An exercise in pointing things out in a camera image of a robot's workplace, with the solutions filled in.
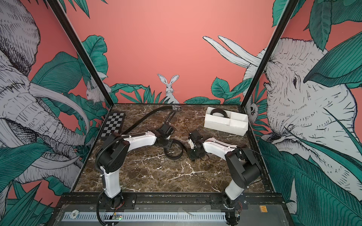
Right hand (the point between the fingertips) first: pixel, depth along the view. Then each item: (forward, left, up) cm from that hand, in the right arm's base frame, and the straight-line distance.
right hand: (190, 154), depth 90 cm
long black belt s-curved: (+32, -23, +8) cm, 40 cm away
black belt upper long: (+42, +14, 0) cm, 44 cm away
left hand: (+9, +15, -2) cm, 17 cm away
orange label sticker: (-29, -38, -1) cm, 48 cm away
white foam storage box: (+24, -35, +3) cm, 42 cm away
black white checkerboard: (+23, +57, +3) cm, 62 cm away
